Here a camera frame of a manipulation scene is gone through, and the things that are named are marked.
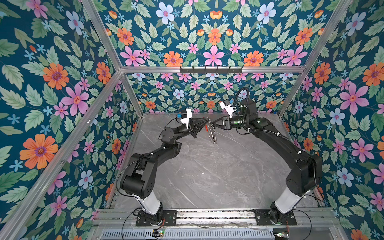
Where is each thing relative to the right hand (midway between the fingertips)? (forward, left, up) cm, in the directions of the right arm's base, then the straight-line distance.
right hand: (213, 122), depth 75 cm
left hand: (-4, +3, +7) cm, 8 cm away
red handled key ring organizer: (-6, 0, -4) cm, 7 cm away
